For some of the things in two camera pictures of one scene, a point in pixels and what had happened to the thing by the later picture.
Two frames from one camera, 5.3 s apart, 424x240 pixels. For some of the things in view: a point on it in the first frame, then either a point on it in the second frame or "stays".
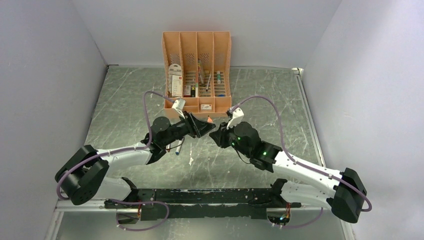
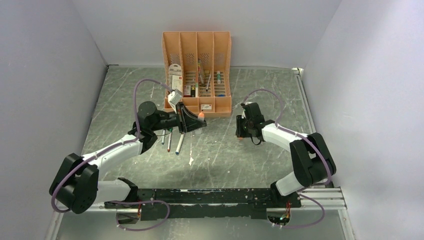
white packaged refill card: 175,81 stays
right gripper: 220,136 → 239,132
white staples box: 206,106 stays
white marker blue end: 178,147 stays
